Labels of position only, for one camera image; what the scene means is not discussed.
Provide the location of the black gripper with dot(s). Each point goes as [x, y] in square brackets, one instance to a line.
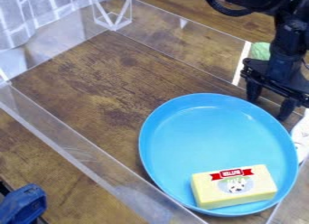
[280, 75]

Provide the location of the green bitter gourd toy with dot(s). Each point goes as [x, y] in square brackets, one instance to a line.
[260, 51]

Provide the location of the yellow butter box toy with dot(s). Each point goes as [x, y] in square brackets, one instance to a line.
[233, 186]

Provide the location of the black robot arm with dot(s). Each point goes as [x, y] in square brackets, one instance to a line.
[292, 26]

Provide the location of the white oval toy object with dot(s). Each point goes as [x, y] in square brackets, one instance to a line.
[300, 136]

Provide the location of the blue round plate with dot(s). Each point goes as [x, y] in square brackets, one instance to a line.
[205, 132]

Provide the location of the grey checked cloth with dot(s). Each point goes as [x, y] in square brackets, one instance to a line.
[23, 16]

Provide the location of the blue clamp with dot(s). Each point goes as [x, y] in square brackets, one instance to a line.
[23, 205]

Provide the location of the clear acrylic enclosure wall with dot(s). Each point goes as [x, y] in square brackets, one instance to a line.
[86, 80]

